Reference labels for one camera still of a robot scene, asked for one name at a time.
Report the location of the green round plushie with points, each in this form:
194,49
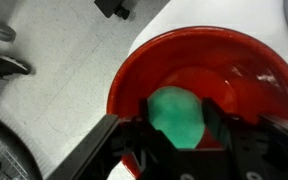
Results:
177,116

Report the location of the orange bowl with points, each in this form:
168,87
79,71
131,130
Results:
200,56

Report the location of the black wheeled stand foot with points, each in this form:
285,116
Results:
112,8

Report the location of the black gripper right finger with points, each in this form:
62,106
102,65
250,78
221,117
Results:
217,126

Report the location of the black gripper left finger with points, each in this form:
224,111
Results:
147,136

